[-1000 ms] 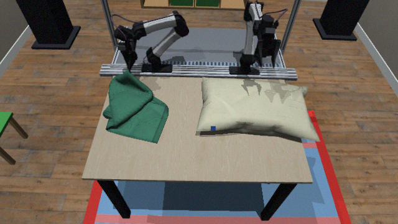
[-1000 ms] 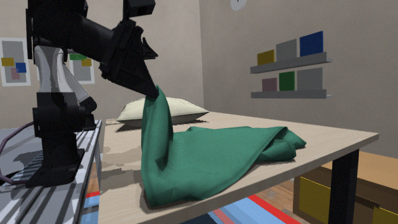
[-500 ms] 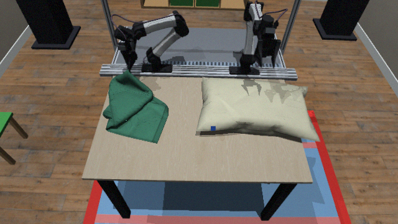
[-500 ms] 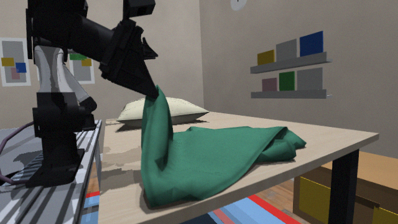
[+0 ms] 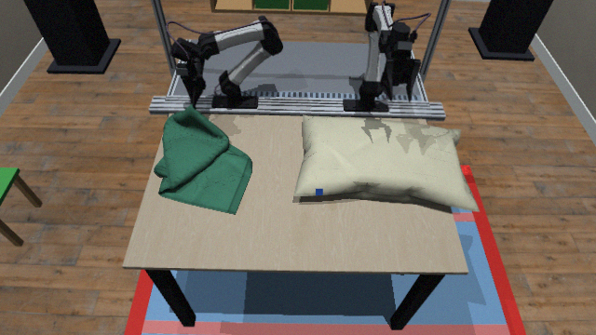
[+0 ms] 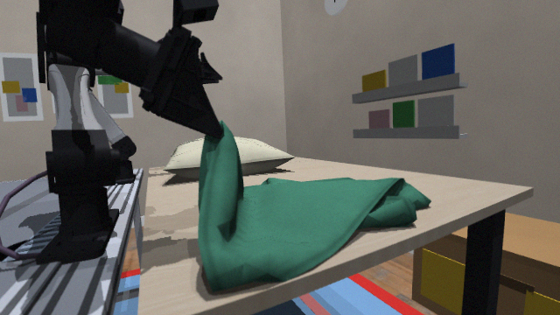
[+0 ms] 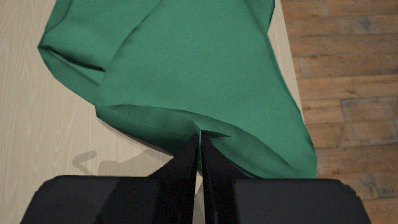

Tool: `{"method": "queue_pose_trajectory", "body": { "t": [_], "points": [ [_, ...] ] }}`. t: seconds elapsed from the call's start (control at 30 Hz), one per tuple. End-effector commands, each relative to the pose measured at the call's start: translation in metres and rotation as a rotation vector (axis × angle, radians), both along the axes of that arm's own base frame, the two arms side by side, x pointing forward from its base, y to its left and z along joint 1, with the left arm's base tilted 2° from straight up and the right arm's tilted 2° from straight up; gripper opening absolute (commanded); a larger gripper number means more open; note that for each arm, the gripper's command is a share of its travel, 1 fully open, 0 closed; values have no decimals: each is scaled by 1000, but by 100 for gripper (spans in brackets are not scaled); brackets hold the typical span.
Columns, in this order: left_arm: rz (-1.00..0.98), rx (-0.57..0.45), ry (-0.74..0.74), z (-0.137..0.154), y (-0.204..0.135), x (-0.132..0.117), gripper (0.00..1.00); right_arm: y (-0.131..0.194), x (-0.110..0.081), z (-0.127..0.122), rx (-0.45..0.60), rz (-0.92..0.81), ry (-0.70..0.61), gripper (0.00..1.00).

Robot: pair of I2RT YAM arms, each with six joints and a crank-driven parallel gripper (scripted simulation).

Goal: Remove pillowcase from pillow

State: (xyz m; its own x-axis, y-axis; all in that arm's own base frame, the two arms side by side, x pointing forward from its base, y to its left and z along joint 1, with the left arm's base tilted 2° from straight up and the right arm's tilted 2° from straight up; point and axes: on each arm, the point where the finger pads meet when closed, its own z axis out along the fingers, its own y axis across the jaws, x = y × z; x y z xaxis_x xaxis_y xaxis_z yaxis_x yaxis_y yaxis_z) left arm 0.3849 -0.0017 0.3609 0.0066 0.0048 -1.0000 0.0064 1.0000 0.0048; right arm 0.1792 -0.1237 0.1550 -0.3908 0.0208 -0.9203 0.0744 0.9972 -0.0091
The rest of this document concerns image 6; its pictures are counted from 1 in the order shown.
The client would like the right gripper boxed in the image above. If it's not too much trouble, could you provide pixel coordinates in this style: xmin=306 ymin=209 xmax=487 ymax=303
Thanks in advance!
xmin=97 ymin=23 xmax=223 ymax=139

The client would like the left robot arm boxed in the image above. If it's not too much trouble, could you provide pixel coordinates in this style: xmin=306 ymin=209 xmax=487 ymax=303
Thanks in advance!
xmin=88 ymin=88 xmax=137 ymax=185

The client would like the grey slotted aluminium extrusion bar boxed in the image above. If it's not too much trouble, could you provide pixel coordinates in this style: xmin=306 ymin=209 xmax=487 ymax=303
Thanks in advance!
xmin=28 ymin=168 xmax=144 ymax=315

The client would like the green cloth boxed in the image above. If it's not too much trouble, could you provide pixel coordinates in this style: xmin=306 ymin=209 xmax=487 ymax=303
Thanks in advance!
xmin=198 ymin=120 xmax=431 ymax=292

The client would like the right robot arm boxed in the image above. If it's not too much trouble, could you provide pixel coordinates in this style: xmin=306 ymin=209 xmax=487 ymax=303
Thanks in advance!
xmin=36 ymin=0 xmax=219 ymax=265

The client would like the cream pillow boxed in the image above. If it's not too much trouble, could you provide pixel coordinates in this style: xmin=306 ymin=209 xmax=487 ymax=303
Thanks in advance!
xmin=163 ymin=136 xmax=295 ymax=179

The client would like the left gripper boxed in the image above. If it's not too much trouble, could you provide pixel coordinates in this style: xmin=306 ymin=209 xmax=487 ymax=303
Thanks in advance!
xmin=199 ymin=52 xmax=222 ymax=84

